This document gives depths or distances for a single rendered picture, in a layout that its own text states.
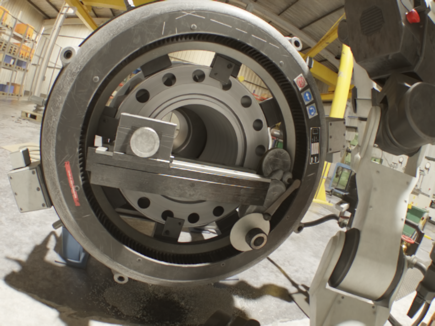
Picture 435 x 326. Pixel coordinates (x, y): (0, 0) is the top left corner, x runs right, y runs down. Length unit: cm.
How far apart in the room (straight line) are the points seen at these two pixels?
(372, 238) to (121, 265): 55
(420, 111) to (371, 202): 22
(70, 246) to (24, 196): 46
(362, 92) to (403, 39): 36
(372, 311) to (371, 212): 21
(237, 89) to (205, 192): 30
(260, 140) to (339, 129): 26
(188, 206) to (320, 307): 42
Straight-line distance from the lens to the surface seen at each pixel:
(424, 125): 45
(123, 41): 45
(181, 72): 57
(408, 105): 44
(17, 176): 57
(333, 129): 70
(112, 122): 55
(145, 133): 32
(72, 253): 100
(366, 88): 87
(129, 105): 55
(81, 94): 44
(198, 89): 57
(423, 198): 642
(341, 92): 431
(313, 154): 60
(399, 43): 57
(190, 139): 123
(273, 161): 58
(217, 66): 59
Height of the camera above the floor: 66
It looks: 8 degrees down
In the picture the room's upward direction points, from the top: 16 degrees clockwise
